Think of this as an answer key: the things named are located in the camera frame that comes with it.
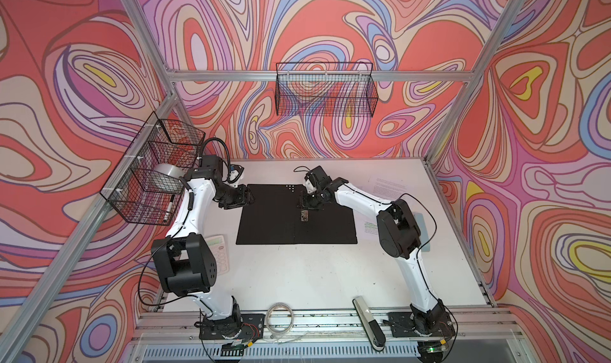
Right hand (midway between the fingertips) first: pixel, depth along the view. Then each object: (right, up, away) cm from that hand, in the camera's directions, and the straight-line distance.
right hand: (301, 210), depth 96 cm
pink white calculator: (-31, -12, -7) cm, 35 cm away
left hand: (-18, +5, -12) cm, 22 cm away
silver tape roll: (-41, +15, -23) cm, 49 cm away
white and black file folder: (-14, -2, +3) cm, 14 cm away
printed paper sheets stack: (+37, +9, +12) cm, 40 cm away
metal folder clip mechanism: (+1, -3, +3) cm, 4 cm away
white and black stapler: (+22, -31, -27) cm, 47 cm away
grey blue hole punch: (+48, -8, -5) cm, 49 cm away
